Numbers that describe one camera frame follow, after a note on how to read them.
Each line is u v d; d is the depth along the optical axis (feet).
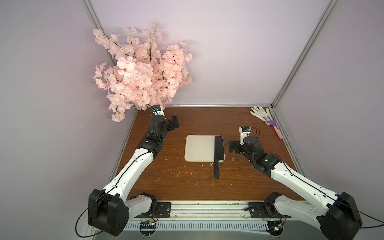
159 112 2.21
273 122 3.59
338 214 1.23
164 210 2.42
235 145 2.34
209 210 2.43
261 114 3.75
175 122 2.35
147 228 2.36
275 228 2.28
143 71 1.81
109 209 1.26
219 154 3.03
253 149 1.90
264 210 2.19
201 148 3.14
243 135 2.32
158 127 1.88
